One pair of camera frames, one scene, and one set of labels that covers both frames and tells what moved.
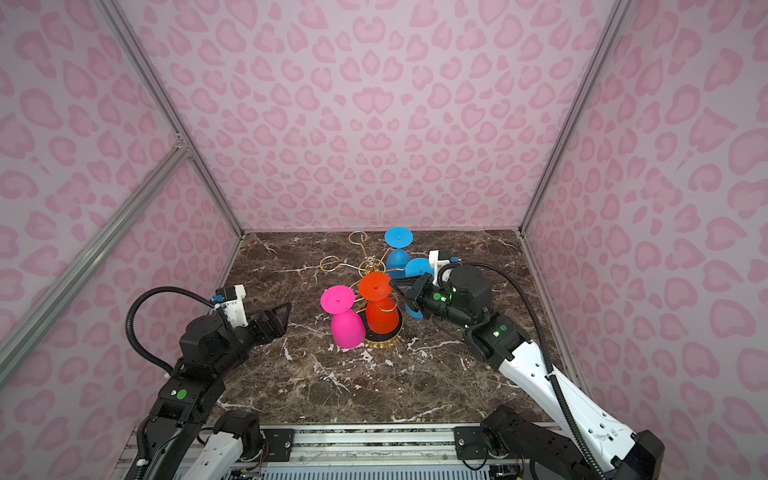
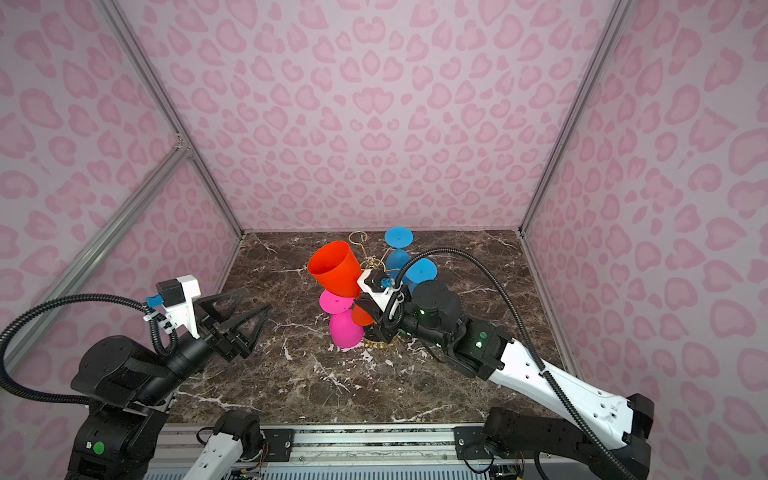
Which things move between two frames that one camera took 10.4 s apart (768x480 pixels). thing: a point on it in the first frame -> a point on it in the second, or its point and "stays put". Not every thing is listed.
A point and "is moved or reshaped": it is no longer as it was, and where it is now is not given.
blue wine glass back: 398,238 stays put
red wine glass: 382,316 is moved or reshaped
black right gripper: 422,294 -> 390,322
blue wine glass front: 414,268 stays put
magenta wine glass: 347,325 stays put
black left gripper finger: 278,317 -> 206,308
